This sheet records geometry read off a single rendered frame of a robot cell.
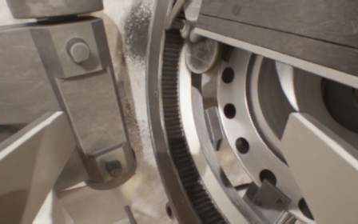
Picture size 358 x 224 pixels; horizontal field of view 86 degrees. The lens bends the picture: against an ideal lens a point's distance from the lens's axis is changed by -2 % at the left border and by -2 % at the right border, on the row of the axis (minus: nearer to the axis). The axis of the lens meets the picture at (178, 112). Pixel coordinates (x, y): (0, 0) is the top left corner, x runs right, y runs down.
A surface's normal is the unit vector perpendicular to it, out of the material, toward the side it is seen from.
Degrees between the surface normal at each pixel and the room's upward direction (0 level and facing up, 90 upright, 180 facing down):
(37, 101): 0
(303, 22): 90
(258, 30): 90
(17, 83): 0
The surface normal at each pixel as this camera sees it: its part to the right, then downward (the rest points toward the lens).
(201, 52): -0.82, 0.06
